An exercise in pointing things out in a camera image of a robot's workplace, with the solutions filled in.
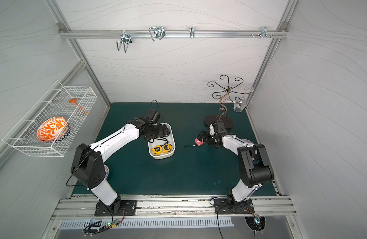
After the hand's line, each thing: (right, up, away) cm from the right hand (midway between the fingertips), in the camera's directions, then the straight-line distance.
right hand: (204, 138), depth 94 cm
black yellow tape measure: (-24, -6, -1) cm, 25 cm away
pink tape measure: (-3, -3, +2) cm, 5 cm away
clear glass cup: (+23, +21, 0) cm, 32 cm away
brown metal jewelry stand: (+12, +30, -8) cm, 33 cm away
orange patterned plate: (-70, +8, -31) cm, 77 cm away
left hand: (-26, +4, -7) cm, 27 cm away
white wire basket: (-72, +21, -16) cm, 77 cm away
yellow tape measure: (-30, -7, -2) cm, 31 cm away
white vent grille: (-47, -36, -27) cm, 65 cm away
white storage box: (-28, -3, +4) cm, 29 cm away
